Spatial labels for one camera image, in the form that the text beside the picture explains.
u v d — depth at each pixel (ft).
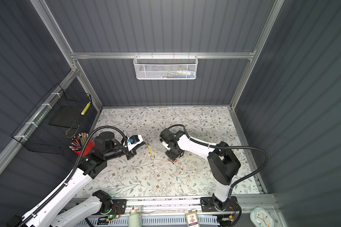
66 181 1.48
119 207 2.37
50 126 2.40
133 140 1.86
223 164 1.55
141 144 2.00
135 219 2.11
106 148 1.76
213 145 1.63
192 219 2.26
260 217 2.23
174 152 2.47
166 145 2.64
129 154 1.99
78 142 2.77
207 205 2.39
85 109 2.68
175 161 2.59
